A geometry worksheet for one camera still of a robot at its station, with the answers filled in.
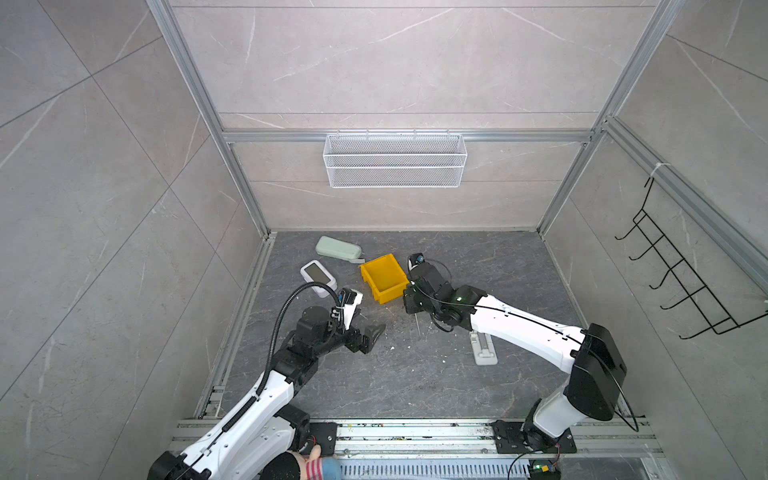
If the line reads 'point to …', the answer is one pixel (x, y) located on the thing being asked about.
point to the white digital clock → (313, 272)
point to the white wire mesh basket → (396, 161)
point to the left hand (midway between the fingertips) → (370, 313)
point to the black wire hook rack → (710, 306)
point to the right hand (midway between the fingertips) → (408, 290)
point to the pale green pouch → (341, 249)
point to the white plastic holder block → (483, 348)
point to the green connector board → (544, 469)
